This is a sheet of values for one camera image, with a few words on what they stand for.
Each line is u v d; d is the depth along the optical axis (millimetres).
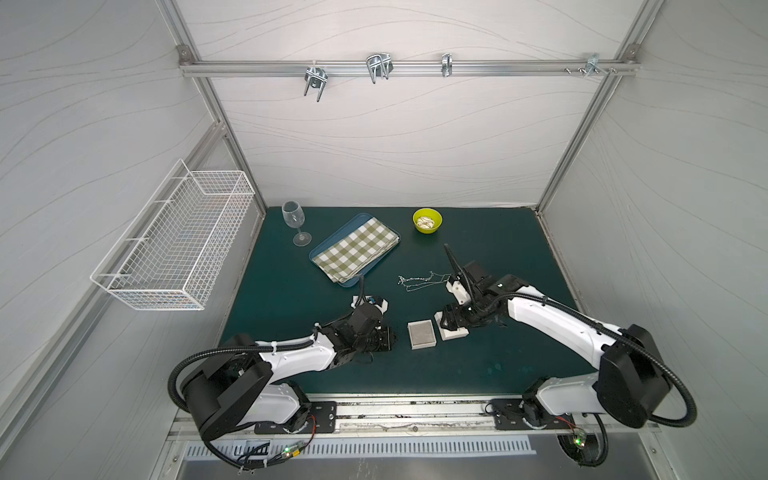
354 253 1061
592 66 765
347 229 1122
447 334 785
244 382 424
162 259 663
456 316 732
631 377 415
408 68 797
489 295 606
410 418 748
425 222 1120
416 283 985
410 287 984
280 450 699
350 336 662
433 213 1148
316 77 795
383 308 811
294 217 1020
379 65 767
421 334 859
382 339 748
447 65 781
